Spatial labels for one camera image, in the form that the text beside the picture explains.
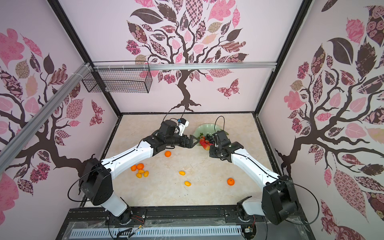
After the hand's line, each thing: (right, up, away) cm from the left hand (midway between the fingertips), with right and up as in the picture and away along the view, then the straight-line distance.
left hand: (193, 141), depth 81 cm
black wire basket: (-64, +47, +41) cm, 89 cm away
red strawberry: (+5, -2, +20) cm, 20 cm away
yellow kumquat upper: (-7, -20, +7) cm, 22 cm away
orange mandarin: (-17, -9, +12) cm, 23 cm away
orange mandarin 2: (+21, -23, +2) cm, 32 cm away
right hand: (+11, -6, +5) cm, 14 cm away
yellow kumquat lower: (-4, -25, +4) cm, 26 cm away
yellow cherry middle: (-32, -19, +7) cm, 38 cm away
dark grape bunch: (+11, 0, +19) cm, 22 cm away
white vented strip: (-2, -38, -16) cm, 42 cm away
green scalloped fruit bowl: (+10, +7, +25) cm, 28 cm away
